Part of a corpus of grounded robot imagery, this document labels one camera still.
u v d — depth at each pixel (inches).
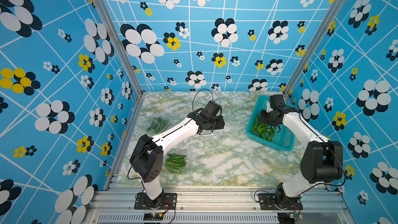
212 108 25.4
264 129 37.1
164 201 28.8
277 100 28.0
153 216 28.4
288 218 27.2
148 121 40.1
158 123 38.7
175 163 31.8
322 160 17.5
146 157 17.8
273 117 26.2
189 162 33.3
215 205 28.6
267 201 28.5
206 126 24.0
